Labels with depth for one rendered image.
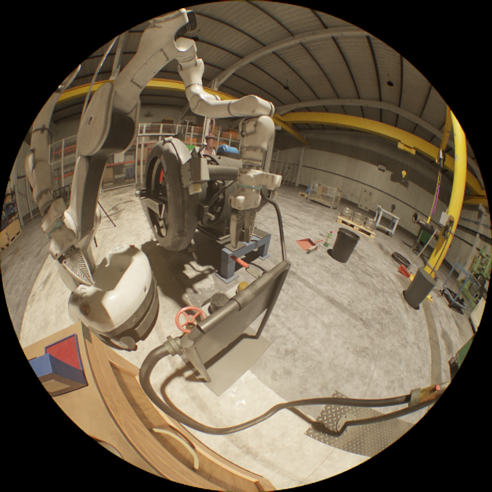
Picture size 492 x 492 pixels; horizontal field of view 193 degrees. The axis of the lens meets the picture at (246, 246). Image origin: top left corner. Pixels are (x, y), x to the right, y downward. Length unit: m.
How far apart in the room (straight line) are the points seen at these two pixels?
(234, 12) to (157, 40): 7.81
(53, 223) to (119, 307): 0.41
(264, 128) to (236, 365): 0.93
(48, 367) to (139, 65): 0.73
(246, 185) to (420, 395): 0.81
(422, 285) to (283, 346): 1.85
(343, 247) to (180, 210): 1.72
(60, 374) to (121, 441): 0.16
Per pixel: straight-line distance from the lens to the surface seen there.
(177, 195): 0.69
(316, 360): 0.96
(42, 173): 0.56
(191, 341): 0.27
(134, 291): 0.72
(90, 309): 0.73
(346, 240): 1.86
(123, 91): 0.62
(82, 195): 0.66
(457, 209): 3.28
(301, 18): 8.51
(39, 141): 0.61
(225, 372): 0.80
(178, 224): 0.73
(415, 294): 2.28
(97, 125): 0.53
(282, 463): 0.93
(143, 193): 1.11
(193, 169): 0.60
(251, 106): 0.43
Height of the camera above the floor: 0.79
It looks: 30 degrees down
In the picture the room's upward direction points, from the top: 9 degrees clockwise
